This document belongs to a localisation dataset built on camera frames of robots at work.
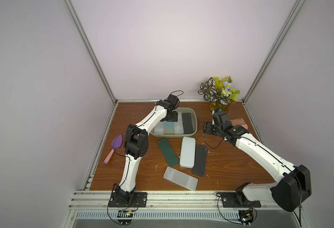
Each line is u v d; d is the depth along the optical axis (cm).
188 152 88
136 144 56
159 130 99
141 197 75
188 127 100
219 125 60
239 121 106
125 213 72
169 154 89
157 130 98
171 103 76
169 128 97
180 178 79
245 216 70
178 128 100
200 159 88
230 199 72
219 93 92
